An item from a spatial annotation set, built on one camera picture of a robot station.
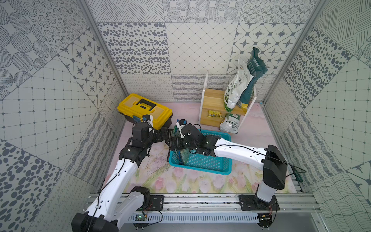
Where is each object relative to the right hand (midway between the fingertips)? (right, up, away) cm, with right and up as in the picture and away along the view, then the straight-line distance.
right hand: (174, 141), depth 77 cm
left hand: (-9, +8, 0) cm, 12 cm away
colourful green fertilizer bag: (+3, -9, +2) cm, 10 cm away
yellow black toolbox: (-29, +21, +18) cm, 41 cm away
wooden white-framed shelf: (+23, +18, +12) cm, 32 cm away
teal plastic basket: (+20, -15, +11) cm, 27 cm away
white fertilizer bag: (+33, +27, +4) cm, 43 cm away
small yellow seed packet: (+25, +16, +27) cm, 40 cm away
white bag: (+37, +8, +21) cm, 43 cm away
